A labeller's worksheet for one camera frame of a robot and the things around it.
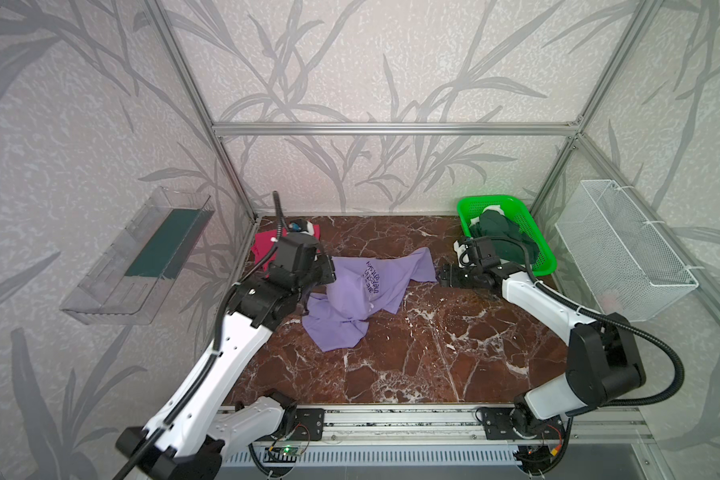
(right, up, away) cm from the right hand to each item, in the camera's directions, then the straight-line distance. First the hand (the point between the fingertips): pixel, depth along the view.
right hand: (447, 267), depth 91 cm
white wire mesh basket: (+33, +2, -28) cm, 43 cm away
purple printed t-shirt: (-33, -15, -2) cm, 37 cm away
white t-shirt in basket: (+22, +21, +21) cm, 37 cm away
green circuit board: (-42, -42, -21) cm, 63 cm away
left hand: (-32, +6, -20) cm, 38 cm away
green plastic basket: (+14, +21, +24) cm, 35 cm away
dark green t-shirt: (+19, +14, +11) cm, 26 cm away
